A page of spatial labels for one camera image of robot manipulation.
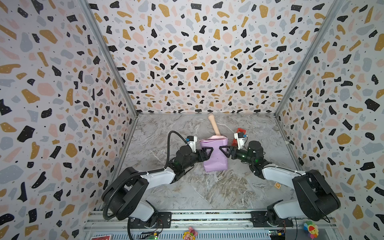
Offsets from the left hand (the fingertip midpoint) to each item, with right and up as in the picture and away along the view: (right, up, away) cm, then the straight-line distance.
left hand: (210, 148), depth 81 cm
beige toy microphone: (+5, +12, +31) cm, 34 cm away
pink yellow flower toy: (-10, -37, -13) cm, 41 cm away
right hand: (+5, +1, +2) cm, 6 cm away
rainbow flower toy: (+47, -37, -10) cm, 61 cm away
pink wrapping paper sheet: (+4, -7, +3) cm, 9 cm away
